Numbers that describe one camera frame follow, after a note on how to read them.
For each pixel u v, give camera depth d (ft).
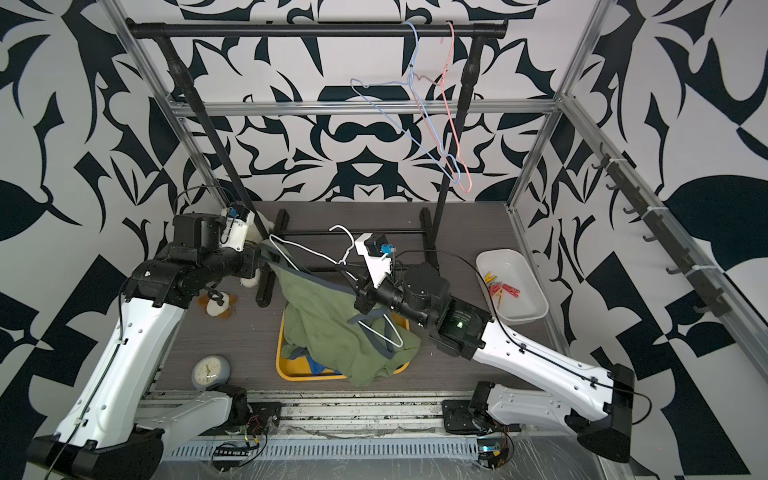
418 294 1.44
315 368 2.62
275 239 2.16
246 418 2.30
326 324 2.38
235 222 1.93
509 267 3.32
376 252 1.58
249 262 1.99
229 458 2.30
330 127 3.25
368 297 1.77
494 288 3.10
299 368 2.66
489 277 3.23
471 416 2.20
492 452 2.33
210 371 2.55
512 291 3.16
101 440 1.18
